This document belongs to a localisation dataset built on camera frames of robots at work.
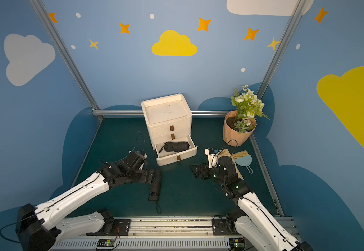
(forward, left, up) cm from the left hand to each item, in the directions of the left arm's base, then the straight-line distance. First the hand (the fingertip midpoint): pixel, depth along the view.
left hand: (148, 172), depth 79 cm
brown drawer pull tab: (+25, -11, -1) cm, 27 cm away
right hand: (+4, -26, +5) cm, 26 cm away
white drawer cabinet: (+28, -9, +11) cm, 31 cm away
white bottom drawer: (+13, -7, -8) cm, 17 cm away
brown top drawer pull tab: (+26, -11, +6) cm, 28 cm away
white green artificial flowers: (+33, -54, +17) cm, 65 cm away
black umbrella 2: (-4, -3, -11) cm, 12 cm away
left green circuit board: (-29, +17, -14) cm, 37 cm away
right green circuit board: (-28, -45, -16) cm, 55 cm away
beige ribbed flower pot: (+27, -50, +4) cm, 57 cm away
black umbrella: (+22, -12, -8) cm, 26 cm away
